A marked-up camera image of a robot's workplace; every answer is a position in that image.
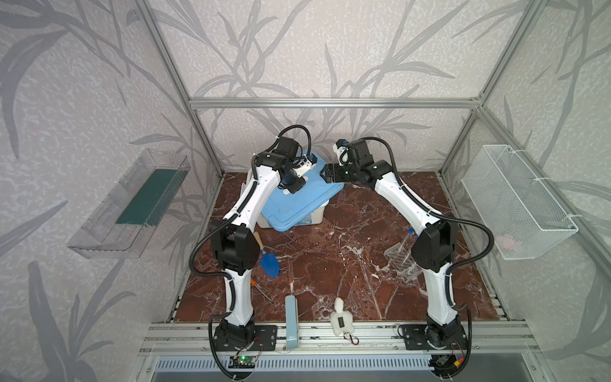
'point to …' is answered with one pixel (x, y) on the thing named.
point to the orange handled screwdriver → (254, 283)
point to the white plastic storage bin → (315, 216)
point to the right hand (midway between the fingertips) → (329, 164)
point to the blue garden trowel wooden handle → (268, 261)
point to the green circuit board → (242, 362)
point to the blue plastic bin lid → (283, 208)
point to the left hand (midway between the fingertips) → (298, 173)
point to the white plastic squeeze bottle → (342, 321)
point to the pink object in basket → (505, 242)
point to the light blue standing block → (292, 327)
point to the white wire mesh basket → (523, 216)
